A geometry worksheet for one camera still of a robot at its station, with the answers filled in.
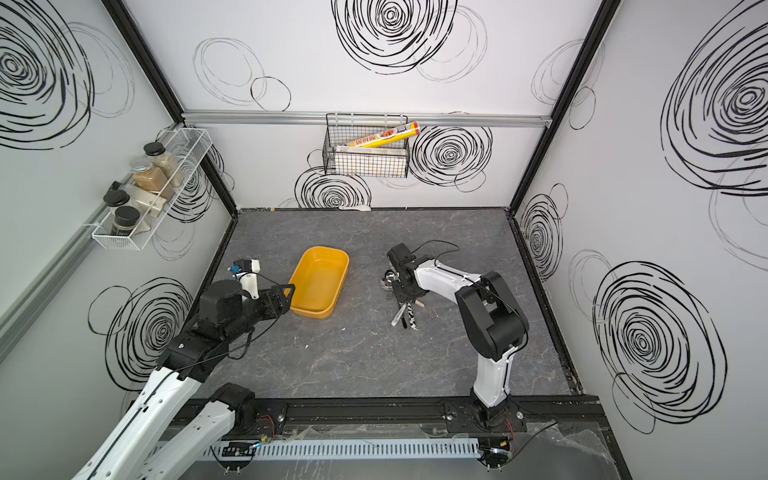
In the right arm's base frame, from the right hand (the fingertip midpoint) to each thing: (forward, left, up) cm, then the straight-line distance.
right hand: (408, 292), depth 95 cm
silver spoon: (-8, +3, -1) cm, 9 cm away
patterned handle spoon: (-8, -1, -1) cm, 8 cm away
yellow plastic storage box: (+6, +31, -3) cm, 32 cm away
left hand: (-11, +32, +20) cm, 39 cm away
